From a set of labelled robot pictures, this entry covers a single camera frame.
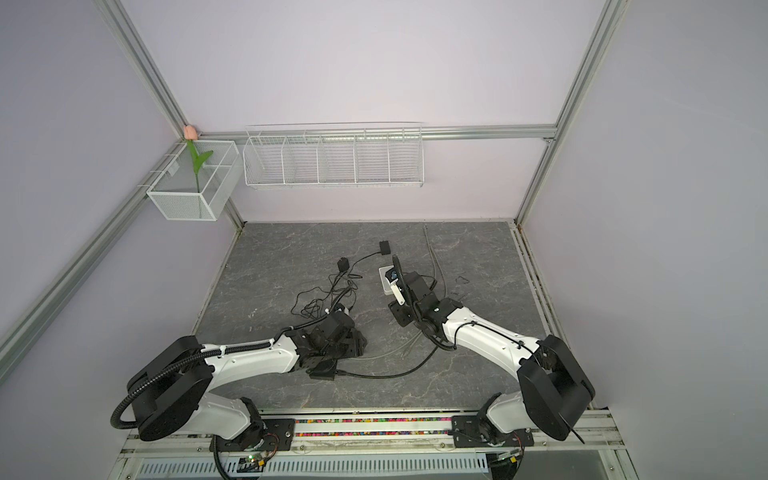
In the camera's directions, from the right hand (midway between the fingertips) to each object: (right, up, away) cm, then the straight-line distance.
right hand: (402, 300), depth 86 cm
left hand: (-13, -14, 0) cm, 19 cm away
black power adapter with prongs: (-20, +10, +18) cm, 29 cm away
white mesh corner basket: (-62, +35, +3) cm, 72 cm away
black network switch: (-20, -15, -13) cm, 28 cm away
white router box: (-5, +7, -9) cm, 12 cm away
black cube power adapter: (-6, +16, +26) cm, 31 cm away
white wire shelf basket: (-22, +46, +13) cm, 53 cm away
